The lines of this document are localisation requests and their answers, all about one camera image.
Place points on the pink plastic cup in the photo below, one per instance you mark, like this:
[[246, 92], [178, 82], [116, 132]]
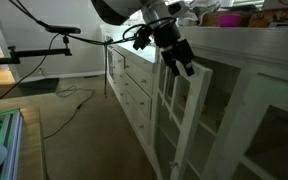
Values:
[[230, 20]]

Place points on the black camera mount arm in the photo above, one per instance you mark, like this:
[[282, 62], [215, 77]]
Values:
[[34, 52]]

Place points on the grey towel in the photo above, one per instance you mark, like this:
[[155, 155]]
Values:
[[204, 8]]

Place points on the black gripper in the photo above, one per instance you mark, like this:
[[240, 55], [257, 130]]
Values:
[[167, 35]]

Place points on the low white drawer cabinet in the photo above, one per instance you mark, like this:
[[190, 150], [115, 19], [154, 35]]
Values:
[[137, 96]]

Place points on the brown wicker basket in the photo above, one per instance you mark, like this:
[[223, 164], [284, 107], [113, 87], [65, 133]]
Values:
[[210, 20]]

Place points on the white glass-paned cabinet door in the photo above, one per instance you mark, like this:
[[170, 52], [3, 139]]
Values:
[[192, 110], [247, 116]]

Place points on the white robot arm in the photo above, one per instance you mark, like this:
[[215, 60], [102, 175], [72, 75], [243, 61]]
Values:
[[117, 10]]

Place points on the black floor mat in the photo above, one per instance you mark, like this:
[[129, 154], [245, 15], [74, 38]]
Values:
[[39, 83]]

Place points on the green translucent plastic item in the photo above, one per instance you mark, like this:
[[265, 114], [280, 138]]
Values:
[[4, 133]]

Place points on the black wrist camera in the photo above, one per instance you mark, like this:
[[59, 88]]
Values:
[[142, 36]]

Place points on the white hutch cabinet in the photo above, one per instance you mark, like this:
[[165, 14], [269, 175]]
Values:
[[250, 43]]

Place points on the black stereo camera bar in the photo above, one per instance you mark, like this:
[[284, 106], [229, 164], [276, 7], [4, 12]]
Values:
[[64, 30]]

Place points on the wooden table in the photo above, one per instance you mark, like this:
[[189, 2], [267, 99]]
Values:
[[32, 143]]

